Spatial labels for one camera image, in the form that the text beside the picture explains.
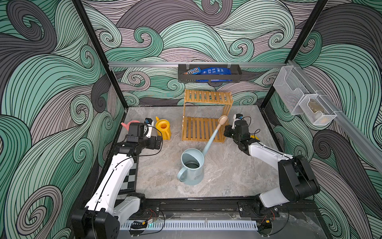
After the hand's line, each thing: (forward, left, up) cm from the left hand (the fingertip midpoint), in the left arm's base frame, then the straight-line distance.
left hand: (153, 135), depth 79 cm
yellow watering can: (+13, -3, -10) cm, 17 cm away
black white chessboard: (-20, +13, -18) cm, 30 cm away
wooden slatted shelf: (+18, -25, -17) cm, 35 cm away
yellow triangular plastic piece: (-7, -50, +10) cm, 51 cm away
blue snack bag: (+38, -36, +16) cm, 55 cm away
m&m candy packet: (+39, -24, +16) cm, 48 cm away
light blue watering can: (-14, -21, +1) cm, 26 cm away
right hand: (+12, -45, -7) cm, 47 cm away
